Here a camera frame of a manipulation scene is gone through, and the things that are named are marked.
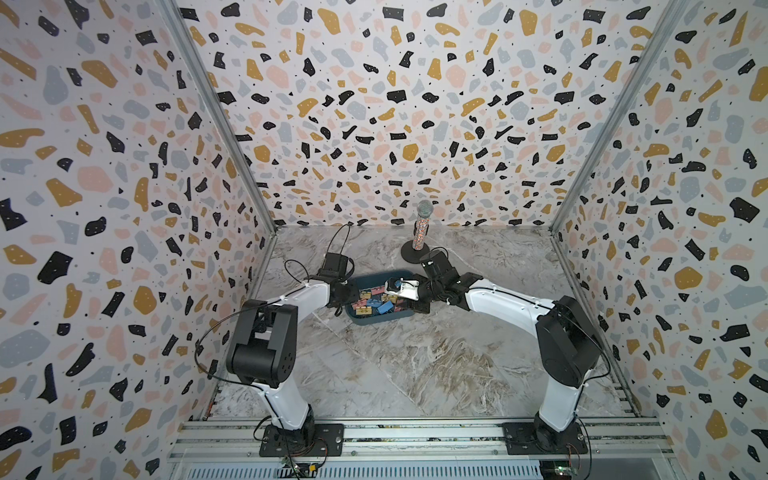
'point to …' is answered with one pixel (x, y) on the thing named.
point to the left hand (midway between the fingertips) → (356, 293)
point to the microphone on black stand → (413, 250)
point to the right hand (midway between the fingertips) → (399, 294)
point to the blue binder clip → (385, 307)
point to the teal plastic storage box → (375, 304)
